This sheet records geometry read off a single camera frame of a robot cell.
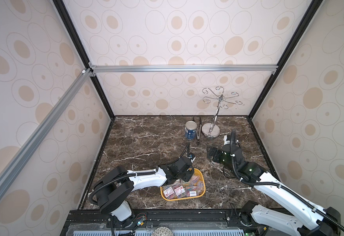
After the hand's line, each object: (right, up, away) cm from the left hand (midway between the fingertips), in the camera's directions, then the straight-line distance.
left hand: (193, 170), depth 84 cm
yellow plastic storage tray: (-7, -9, -5) cm, 12 cm away
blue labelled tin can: (0, +23, +16) cm, 28 cm away
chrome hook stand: (+16, +23, +25) cm, 38 cm away
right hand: (+13, +13, -6) cm, 19 cm away
